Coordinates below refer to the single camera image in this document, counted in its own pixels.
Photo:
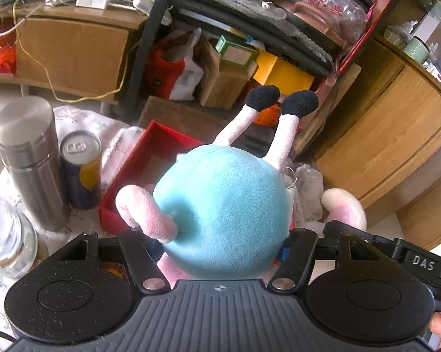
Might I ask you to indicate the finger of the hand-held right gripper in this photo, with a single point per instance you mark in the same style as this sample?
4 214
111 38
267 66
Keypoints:
334 226

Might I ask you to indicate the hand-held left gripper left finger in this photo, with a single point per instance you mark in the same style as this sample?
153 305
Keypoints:
138 253

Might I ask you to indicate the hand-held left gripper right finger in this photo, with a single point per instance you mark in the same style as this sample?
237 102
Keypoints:
301 253

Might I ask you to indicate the red cardboard box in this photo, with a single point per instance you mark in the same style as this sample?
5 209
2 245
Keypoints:
132 165

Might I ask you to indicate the blue pink pig plush toy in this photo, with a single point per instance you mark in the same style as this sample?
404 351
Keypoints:
220 205

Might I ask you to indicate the translucent plastic bag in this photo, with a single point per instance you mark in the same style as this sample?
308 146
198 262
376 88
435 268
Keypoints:
310 187

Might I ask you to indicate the yellow blue drink can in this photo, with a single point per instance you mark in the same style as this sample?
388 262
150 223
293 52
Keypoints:
83 176

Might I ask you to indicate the wooden cabinet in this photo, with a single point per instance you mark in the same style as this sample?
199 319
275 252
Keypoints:
381 135

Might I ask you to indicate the glass jar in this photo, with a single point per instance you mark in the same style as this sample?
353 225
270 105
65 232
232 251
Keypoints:
8 238

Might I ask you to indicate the flat brown cardboard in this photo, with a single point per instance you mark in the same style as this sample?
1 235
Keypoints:
176 117

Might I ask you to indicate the stainless steel thermos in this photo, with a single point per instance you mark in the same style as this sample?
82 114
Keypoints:
30 161

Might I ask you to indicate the yellow box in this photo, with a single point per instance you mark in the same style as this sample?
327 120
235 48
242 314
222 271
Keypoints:
282 73

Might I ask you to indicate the brown cardboard box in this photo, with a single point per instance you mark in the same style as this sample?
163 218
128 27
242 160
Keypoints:
220 86

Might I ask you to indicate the red white plastic bag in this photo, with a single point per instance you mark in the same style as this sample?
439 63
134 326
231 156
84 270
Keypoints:
169 69

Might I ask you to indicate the green ceramic mug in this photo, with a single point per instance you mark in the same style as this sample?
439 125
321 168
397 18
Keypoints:
418 49

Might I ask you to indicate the green box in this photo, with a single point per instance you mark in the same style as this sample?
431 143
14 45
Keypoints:
237 54

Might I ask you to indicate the wooden media stand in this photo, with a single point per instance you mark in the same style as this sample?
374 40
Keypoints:
77 51

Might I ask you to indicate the frying pan with pink lid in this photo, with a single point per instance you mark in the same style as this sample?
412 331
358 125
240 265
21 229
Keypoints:
308 14

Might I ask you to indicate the pink plastic bag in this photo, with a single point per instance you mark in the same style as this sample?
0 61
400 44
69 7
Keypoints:
334 5

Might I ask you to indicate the black shelf rack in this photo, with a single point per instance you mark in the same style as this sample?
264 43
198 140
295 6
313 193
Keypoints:
157 25

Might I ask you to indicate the red mesh bag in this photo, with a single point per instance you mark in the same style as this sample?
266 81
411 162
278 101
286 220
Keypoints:
2 58

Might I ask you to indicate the white power adapter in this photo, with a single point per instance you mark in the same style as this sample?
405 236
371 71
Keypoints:
91 2

